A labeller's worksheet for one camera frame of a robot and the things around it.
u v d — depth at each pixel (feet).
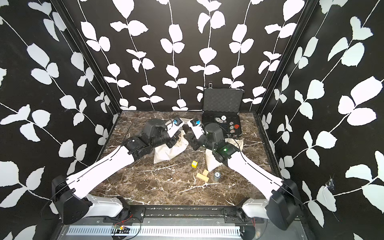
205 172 2.83
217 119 3.76
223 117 3.76
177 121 2.04
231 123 3.64
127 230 2.36
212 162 2.85
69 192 1.28
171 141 2.16
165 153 2.82
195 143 2.18
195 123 2.06
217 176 2.68
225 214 2.43
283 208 1.31
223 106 3.65
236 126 3.62
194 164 2.96
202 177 2.82
